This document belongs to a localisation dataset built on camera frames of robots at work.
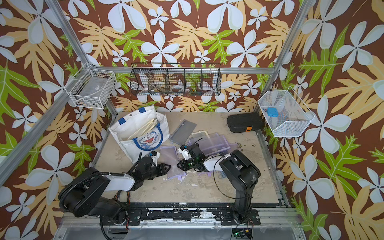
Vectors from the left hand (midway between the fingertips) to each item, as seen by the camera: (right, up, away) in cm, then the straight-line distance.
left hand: (170, 165), depth 90 cm
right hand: (+4, 0, +2) cm, 4 cm away
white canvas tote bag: (-27, +23, 0) cm, 36 cm away
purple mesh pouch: (+26, +13, +9) cm, 31 cm away
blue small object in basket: (+60, +32, -5) cm, 68 cm away
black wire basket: (+3, +55, +6) cm, 55 cm away
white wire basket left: (-46, +47, -4) cm, 65 cm away
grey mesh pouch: (+5, +18, +20) cm, 27 cm away
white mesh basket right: (+67, +31, -6) cm, 74 cm away
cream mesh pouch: (-15, +22, -2) cm, 26 cm away
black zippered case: (+56, +27, +29) cm, 69 cm away
